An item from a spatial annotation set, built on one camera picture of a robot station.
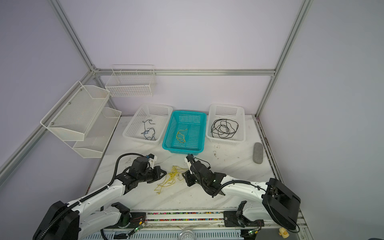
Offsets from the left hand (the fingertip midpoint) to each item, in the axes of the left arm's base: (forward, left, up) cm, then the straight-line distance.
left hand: (165, 174), depth 83 cm
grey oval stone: (+16, -58, -3) cm, 60 cm away
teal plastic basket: (+35, -10, -6) cm, 37 cm away
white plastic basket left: (+43, +20, -5) cm, 48 cm away
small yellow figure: (-27, -58, -3) cm, 64 cm away
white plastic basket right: (+51, -47, 0) cm, 69 cm away
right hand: (-1, -10, +3) cm, 10 cm away
